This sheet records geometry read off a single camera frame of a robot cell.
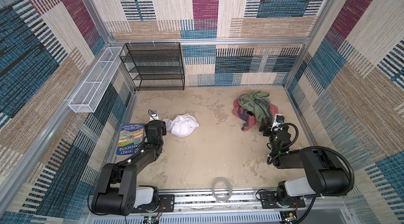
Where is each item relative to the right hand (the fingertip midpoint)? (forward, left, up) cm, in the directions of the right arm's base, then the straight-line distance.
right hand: (271, 120), depth 90 cm
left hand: (+2, +65, +2) cm, 65 cm away
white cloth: (+1, +51, -4) cm, 51 cm away
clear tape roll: (-30, +26, -11) cm, 41 cm away
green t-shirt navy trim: (+12, +4, +1) cm, 13 cm away
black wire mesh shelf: (+42, +70, +8) cm, 82 cm away
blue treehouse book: (-5, +80, -7) cm, 81 cm away
